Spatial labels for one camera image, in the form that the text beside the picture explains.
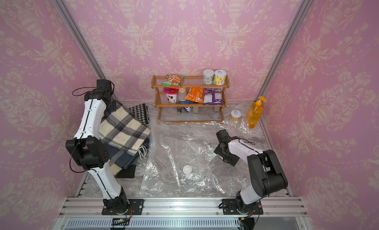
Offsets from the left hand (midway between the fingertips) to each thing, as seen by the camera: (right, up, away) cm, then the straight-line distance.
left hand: (105, 107), depth 85 cm
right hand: (+70, -30, +7) cm, 77 cm away
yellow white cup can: (+67, +19, +3) cm, 70 cm away
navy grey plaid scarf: (+12, -29, -2) cm, 32 cm away
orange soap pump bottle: (+92, -3, +12) cm, 93 cm away
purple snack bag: (+64, +8, +15) cm, 67 cm away
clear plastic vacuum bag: (+44, -32, +4) cm, 55 cm away
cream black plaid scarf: (+7, -13, +4) cm, 15 cm away
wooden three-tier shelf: (+27, +14, +7) cm, 31 cm away
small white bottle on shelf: (+44, +10, +12) cm, 47 cm away
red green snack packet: (+39, +16, +2) cm, 42 cm away
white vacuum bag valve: (+48, -36, 0) cm, 60 cm away
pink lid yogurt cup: (+37, +9, +9) cm, 39 cm away
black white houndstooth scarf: (+12, -1, +25) cm, 28 cm away
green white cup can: (+60, +19, +4) cm, 63 cm away
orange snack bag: (+53, +10, +16) cm, 56 cm away
